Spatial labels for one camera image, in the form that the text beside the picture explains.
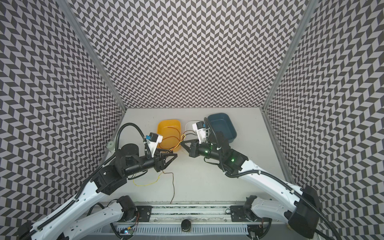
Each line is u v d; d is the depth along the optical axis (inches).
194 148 22.6
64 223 16.1
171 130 43.1
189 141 24.5
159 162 21.8
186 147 25.7
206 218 28.4
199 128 22.9
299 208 15.0
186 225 24.4
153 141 22.8
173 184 30.4
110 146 33.3
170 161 23.7
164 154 22.6
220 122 44.1
